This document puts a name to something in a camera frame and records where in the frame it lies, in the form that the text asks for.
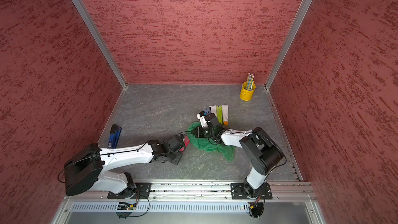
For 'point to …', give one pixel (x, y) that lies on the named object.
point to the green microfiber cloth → (226, 152)
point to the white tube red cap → (213, 109)
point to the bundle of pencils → (250, 81)
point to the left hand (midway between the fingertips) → (176, 158)
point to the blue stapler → (114, 135)
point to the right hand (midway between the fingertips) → (192, 133)
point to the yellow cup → (245, 94)
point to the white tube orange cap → (225, 108)
